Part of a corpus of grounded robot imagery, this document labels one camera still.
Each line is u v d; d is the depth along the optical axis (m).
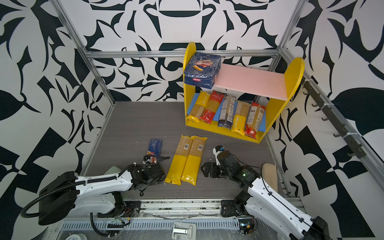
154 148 0.91
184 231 0.67
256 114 0.90
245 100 1.01
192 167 0.87
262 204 0.59
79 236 0.65
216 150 0.73
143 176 0.65
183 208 0.76
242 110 0.94
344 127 0.49
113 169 0.84
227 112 0.92
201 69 0.70
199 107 0.95
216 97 1.00
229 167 0.58
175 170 0.85
